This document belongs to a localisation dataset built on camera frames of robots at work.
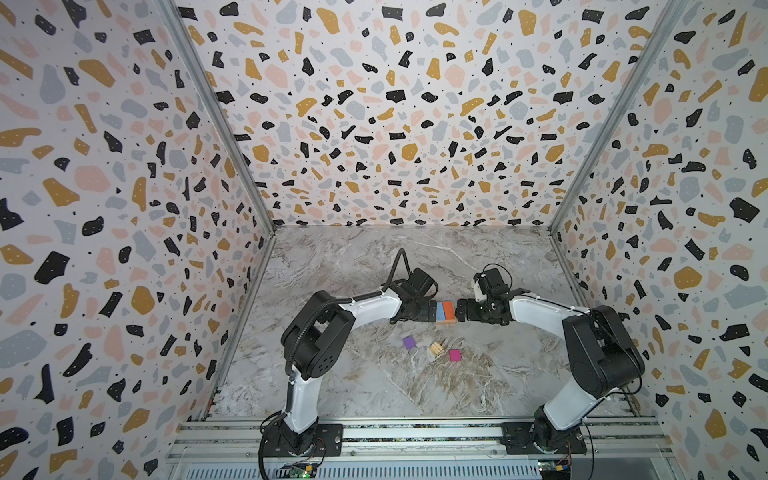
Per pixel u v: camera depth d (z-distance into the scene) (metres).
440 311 0.94
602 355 0.47
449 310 0.96
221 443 0.75
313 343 0.50
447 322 0.95
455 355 0.89
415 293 0.75
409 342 0.92
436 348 0.88
